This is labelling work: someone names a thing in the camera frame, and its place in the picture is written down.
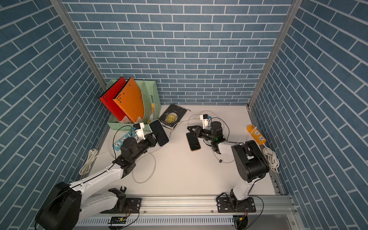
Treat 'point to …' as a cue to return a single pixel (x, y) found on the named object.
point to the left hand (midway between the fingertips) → (164, 132)
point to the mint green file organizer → (152, 107)
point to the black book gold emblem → (172, 117)
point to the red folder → (107, 98)
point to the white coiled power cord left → (86, 167)
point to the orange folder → (130, 99)
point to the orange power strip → (256, 134)
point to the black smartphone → (158, 132)
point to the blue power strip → (117, 145)
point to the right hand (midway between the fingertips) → (189, 129)
